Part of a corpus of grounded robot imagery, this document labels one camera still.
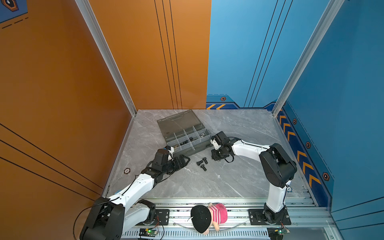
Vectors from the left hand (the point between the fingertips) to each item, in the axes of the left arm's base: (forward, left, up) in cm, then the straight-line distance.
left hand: (186, 161), depth 85 cm
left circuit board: (-33, +17, -10) cm, 38 cm away
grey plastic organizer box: (+23, +2, -4) cm, 24 cm away
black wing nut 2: (+17, +2, -6) cm, 18 cm away
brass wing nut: (+14, +8, -7) cm, 18 cm away
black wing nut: (+14, +4, -4) cm, 15 cm away
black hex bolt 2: (-1, -10, -7) cm, 12 cm away
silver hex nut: (+23, -10, -7) cm, 26 cm away
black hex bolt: (+5, -11, -7) cm, 14 cm away
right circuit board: (-32, -45, -9) cm, 56 cm away
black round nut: (+20, -2, -6) cm, 21 cm away
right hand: (+7, -16, -8) cm, 19 cm away
